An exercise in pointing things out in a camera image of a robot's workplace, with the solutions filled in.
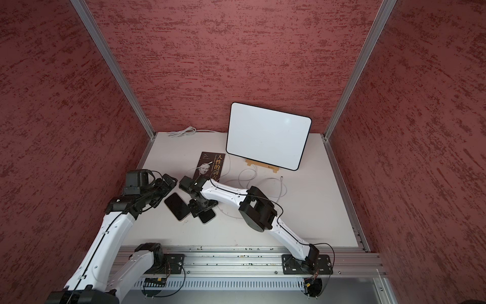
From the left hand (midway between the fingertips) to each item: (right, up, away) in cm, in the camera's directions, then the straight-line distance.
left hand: (171, 189), depth 79 cm
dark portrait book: (+12, +9, +24) cm, 28 cm away
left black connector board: (-4, -35, -7) cm, 36 cm away
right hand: (+13, -12, +9) cm, 20 cm away
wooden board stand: (+39, +9, +22) cm, 46 cm away
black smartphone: (+15, -12, +2) cm, 19 cm away
